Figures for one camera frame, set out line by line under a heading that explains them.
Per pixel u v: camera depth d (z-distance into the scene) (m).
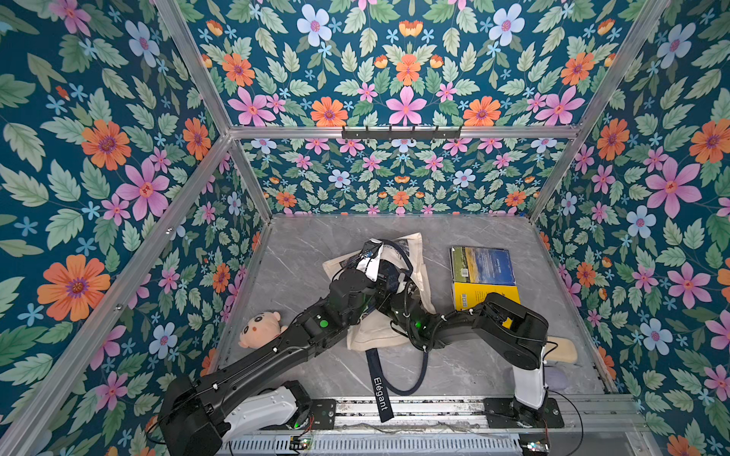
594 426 0.74
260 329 0.80
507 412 0.73
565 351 0.83
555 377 0.77
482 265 0.97
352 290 0.51
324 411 0.74
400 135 0.92
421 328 0.72
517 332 0.51
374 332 0.87
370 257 0.58
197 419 0.38
